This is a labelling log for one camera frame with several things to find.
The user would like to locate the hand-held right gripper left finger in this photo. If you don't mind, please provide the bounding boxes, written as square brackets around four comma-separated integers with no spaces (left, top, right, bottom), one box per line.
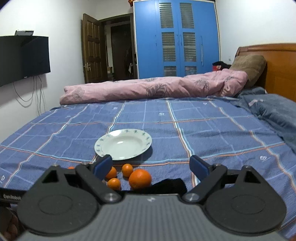
[35,155,122,204]

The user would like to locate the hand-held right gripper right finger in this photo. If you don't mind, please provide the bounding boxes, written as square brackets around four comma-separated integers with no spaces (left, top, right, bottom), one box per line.
[181,155,264,204]

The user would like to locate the small tangerine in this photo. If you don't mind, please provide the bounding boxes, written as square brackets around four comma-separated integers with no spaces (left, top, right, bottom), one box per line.
[105,166,117,181]
[122,163,134,178]
[107,178,121,191]

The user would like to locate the white floral plate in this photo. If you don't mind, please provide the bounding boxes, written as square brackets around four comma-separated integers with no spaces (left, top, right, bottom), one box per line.
[94,129,152,161]

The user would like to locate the person's left hand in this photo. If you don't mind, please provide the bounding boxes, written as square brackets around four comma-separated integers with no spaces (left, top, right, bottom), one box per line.
[6,210,21,241]

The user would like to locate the blue plaid bed sheet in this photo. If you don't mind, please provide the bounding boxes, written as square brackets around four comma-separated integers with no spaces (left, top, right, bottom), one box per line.
[0,96,296,239]

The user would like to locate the pink floral quilt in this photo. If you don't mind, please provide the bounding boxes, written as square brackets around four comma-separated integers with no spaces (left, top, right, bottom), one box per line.
[59,69,248,105]

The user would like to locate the grey-blue blanket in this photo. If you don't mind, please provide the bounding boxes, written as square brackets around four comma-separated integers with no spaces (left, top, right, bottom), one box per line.
[231,87,296,154]

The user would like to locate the black and red clothes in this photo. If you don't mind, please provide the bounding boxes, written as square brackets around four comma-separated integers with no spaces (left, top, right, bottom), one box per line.
[211,61,232,71]

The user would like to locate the brown pillow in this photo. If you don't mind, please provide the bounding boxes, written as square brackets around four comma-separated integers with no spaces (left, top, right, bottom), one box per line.
[229,54,267,88]

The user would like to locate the brown wooden door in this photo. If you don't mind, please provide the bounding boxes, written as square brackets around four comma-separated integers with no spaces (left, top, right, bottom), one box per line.
[81,13,108,84]

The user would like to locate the blue wardrobe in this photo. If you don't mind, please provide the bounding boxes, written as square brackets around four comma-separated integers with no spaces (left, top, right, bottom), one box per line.
[132,0,221,79]

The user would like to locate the wooden headboard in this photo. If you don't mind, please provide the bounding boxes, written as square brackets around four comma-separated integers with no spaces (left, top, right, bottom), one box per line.
[235,43,296,102]

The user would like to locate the black cable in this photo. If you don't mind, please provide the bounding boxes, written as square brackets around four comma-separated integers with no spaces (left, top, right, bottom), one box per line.
[34,75,47,115]
[13,76,36,107]

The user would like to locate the black wall television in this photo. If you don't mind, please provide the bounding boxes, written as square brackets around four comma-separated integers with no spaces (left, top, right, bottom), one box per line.
[0,35,51,87]

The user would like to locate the brown wooden door frame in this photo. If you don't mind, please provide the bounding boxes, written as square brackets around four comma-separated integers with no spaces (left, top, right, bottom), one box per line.
[99,13,139,82]

